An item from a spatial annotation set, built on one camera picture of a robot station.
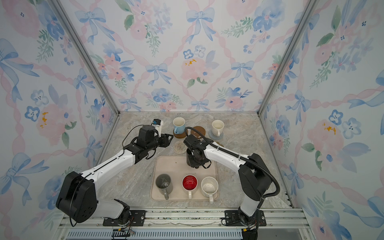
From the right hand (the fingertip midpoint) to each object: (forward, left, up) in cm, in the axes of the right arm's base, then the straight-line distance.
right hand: (195, 161), depth 87 cm
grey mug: (-12, +16, -3) cm, 21 cm away
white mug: (-12, -8, -6) cm, 16 cm away
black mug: (-3, +3, +11) cm, 11 cm away
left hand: (+11, +14, +12) cm, 21 cm away
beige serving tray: (-1, +11, -5) cm, 12 cm away
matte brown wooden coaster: (+21, +10, -4) cm, 24 cm away
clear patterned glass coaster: (+13, +10, -6) cm, 18 cm away
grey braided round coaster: (+24, -11, -7) cm, 27 cm away
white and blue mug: (+26, +11, +3) cm, 29 cm away
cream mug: (+23, -15, +4) cm, 27 cm away
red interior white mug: (-11, +3, -5) cm, 12 cm away
